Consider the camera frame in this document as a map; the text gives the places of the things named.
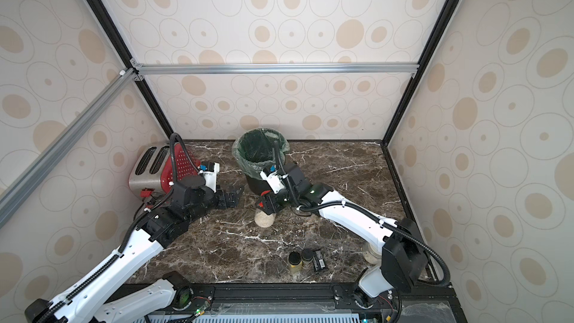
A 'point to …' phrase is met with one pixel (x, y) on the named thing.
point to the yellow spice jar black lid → (296, 264)
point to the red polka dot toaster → (151, 173)
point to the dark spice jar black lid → (307, 259)
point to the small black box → (318, 261)
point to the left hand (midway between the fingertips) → (239, 186)
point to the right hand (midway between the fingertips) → (271, 197)
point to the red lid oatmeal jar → (261, 218)
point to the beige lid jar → (373, 259)
